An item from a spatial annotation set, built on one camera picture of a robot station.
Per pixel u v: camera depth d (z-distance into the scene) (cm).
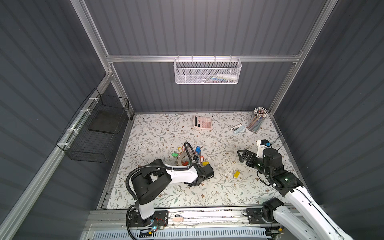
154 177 51
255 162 68
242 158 69
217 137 105
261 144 69
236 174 89
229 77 87
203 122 112
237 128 108
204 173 70
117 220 75
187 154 68
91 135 71
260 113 96
